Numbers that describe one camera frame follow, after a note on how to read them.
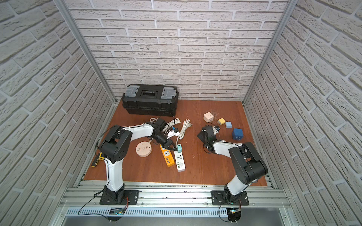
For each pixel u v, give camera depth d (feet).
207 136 2.43
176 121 3.46
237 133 3.11
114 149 1.73
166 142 2.71
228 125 3.38
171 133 2.83
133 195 2.43
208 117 3.38
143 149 2.94
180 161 2.77
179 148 2.79
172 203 2.40
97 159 2.80
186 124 3.29
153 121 3.23
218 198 2.42
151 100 3.20
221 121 3.42
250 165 1.52
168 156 2.81
